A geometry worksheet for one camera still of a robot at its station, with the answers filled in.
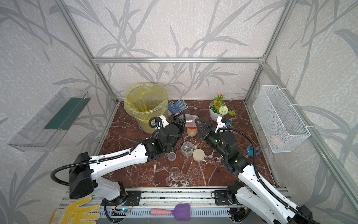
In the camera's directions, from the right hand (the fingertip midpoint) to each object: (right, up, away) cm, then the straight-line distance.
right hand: (195, 123), depth 67 cm
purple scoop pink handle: (-7, -45, +2) cm, 46 cm away
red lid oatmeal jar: (-2, -2, +3) cm, 4 cm away
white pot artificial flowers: (+17, +9, +29) cm, 35 cm away
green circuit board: (-38, -44, +3) cm, 58 cm away
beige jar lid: (+3, -22, +22) cm, 31 cm away
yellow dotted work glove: (-61, -45, +2) cm, 76 cm away
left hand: (-4, +4, +3) cm, 6 cm away
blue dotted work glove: (-12, +10, +48) cm, 51 cm away
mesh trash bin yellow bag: (-35, +14, +32) cm, 49 cm away
